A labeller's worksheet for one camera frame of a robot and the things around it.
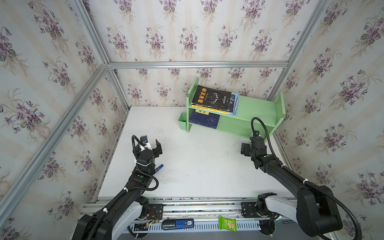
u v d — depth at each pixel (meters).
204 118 0.93
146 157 0.60
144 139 0.68
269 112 0.82
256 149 0.67
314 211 0.41
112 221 0.42
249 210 0.73
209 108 0.80
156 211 0.73
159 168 0.87
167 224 0.65
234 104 0.84
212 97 0.84
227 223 0.69
